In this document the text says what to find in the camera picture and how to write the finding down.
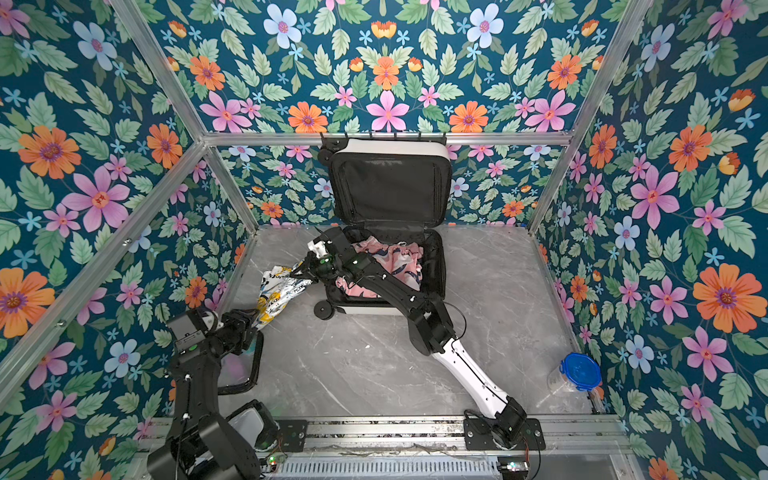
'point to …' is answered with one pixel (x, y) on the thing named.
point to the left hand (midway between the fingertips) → (259, 307)
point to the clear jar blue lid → (576, 373)
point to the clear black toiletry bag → (240, 372)
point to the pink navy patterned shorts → (403, 260)
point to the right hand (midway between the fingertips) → (288, 272)
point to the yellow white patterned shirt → (277, 287)
